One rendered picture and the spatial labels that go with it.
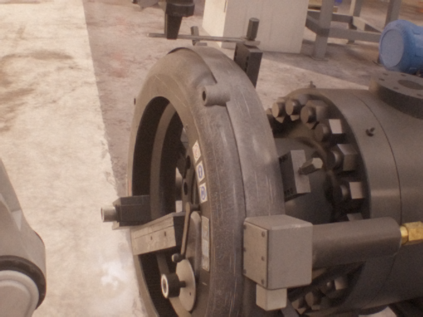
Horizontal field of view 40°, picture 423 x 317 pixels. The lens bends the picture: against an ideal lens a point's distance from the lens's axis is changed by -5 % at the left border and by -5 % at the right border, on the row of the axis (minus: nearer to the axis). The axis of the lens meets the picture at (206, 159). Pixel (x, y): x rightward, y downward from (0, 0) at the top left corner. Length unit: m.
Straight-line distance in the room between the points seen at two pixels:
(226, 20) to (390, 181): 3.90
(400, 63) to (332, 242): 0.83
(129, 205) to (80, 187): 1.23
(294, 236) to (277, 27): 4.35
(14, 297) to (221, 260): 0.39
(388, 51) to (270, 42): 3.53
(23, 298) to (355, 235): 0.61
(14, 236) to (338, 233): 0.58
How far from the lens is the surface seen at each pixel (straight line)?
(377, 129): 1.37
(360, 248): 1.06
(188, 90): 1.17
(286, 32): 5.29
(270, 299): 1.00
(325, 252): 1.02
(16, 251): 1.14
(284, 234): 0.96
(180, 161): 1.60
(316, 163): 1.01
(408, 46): 1.72
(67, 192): 2.66
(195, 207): 1.15
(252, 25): 1.22
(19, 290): 1.13
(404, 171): 1.35
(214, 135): 1.08
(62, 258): 2.24
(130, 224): 1.48
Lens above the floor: 1.32
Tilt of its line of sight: 26 degrees down
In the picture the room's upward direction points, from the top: 8 degrees clockwise
